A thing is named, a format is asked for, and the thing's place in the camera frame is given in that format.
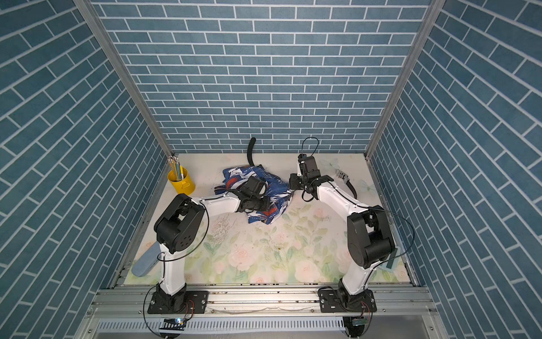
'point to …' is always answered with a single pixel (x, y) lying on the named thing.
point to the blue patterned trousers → (278, 192)
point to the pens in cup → (176, 169)
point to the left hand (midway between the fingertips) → (274, 206)
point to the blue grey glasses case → (147, 261)
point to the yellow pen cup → (184, 186)
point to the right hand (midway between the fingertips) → (294, 179)
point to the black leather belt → (341, 174)
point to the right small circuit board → (359, 321)
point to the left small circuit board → (172, 323)
